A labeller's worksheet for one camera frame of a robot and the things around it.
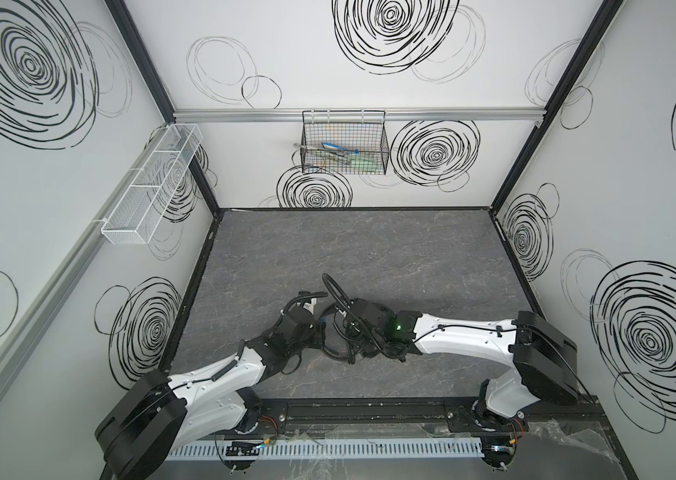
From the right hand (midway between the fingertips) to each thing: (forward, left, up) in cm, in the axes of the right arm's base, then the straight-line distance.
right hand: (354, 324), depth 83 cm
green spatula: (+38, -2, +27) cm, 46 cm away
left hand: (0, +7, -2) cm, 7 cm away
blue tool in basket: (+45, +7, +27) cm, 53 cm away
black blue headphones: (-7, +1, +8) cm, 11 cm away
